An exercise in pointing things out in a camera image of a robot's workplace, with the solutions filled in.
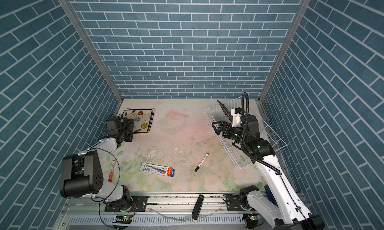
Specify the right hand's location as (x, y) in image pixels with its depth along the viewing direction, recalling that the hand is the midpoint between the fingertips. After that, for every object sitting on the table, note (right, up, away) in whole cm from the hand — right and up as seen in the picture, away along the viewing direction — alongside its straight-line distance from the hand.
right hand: (216, 124), depth 72 cm
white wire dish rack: (+10, +7, +18) cm, 22 cm away
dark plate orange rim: (+8, +6, +16) cm, 19 cm away
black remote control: (-9, -41, +1) cm, 42 cm away
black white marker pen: (-7, -24, +15) cm, 29 cm away
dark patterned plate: (-48, +1, +33) cm, 59 cm away
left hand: (-49, -1, +21) cm, 53 cm away
